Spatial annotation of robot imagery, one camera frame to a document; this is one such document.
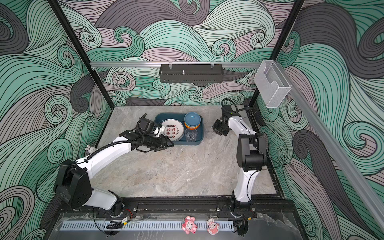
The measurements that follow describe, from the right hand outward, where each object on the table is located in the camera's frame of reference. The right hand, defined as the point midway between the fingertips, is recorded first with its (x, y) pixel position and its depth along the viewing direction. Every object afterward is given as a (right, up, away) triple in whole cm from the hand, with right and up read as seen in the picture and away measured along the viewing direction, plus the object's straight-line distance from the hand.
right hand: (215, 129), depth 97 cm
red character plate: (-29, 0, +7) cm, 30 cm away
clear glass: (-16, -3, +1) cm, 16 cm away
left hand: (-27, -7, -17) cm, 33 cm away
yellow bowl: (-15, +1, +3) cm, 16 cm away
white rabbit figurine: (-76, -11, -10) cm, 78 cm away
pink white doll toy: (-6, -42, -31) cm, 52 cm away
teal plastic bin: (-16, +7, +5) cm, 18 cm away
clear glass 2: (-3, -3, +3) cm, 5 cm away
